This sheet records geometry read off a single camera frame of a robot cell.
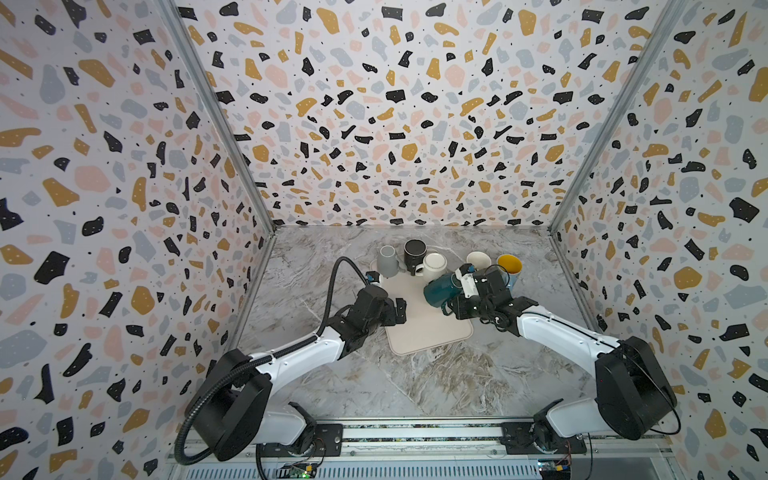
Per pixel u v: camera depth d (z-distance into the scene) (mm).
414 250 1032
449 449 732
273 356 461
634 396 432
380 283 781
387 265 1028
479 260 1025
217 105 856
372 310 642
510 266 990
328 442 736
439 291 880
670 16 719
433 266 1004
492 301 680
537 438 679
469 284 786
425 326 904
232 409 411
